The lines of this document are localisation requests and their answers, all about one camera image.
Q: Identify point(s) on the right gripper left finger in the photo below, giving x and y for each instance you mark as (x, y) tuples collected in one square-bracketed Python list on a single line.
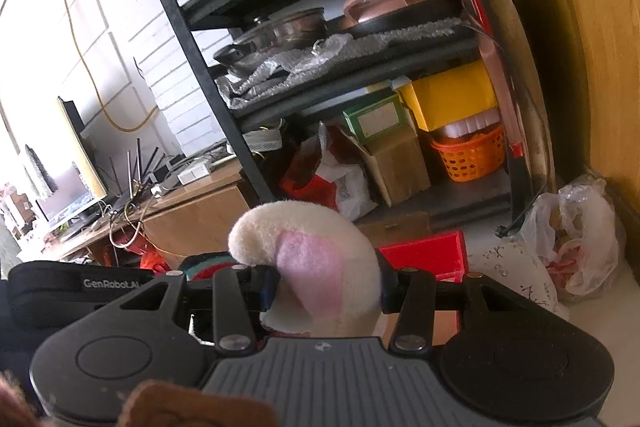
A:
[(240, 295)]

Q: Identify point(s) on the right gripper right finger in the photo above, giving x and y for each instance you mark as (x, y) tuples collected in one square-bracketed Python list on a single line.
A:
[(410, 293)]

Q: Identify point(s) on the cream pink plush toy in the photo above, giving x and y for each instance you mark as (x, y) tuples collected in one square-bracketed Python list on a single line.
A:
[(330, 278)]

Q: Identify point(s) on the red storage box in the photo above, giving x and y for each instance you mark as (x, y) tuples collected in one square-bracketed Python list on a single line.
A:
[(443, 255)]

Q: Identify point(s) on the wooden tv stand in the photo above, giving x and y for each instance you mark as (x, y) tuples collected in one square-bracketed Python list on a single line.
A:
[(192, 220)]

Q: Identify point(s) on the floral tablecloth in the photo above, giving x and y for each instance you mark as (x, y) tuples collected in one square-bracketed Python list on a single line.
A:
[(507, 262)]

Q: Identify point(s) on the brown cardboard box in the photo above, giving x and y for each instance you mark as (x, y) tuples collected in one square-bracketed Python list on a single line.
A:
[(395, 163)]

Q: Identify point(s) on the white power adapter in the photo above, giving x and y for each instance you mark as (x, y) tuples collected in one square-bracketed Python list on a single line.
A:
[(198, 169)]

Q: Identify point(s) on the tv monitor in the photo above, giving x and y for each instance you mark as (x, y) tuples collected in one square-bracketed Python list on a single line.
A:
[(61, 178)]

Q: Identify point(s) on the black wifi router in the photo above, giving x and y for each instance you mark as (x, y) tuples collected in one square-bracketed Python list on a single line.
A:
[(143, 172)]

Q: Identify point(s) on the orange plastic basket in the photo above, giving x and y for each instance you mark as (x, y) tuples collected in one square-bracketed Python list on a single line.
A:
[(472, 156)]

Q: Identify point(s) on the red white plastic bag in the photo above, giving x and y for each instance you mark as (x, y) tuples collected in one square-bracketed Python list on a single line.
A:
[(326, 170)]

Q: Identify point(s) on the green small box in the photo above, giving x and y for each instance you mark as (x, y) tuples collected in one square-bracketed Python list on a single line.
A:
[(366, 123)]

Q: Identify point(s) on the clear plastic bag on floor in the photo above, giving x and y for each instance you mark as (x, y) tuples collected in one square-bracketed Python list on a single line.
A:
[(577, 236)]

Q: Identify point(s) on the yellow box on shelf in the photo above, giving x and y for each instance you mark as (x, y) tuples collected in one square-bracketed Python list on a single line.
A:
[(449, 96)]

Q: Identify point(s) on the bubble wrap sheet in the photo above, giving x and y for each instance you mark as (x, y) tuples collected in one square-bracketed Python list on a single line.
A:
[(287, 70)]

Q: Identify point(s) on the black metal shelving rack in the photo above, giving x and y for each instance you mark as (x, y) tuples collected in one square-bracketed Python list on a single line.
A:
[(441, 40)]

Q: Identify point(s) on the steel pot with lid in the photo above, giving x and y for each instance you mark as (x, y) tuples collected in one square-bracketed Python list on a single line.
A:
[(280, 31)]

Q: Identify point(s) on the pink lidded pan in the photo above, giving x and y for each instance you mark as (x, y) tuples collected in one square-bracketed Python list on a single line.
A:
[(368, 17)]

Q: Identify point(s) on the wooden cabinet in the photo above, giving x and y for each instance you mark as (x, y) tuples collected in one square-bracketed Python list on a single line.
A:
[(587, 55)]

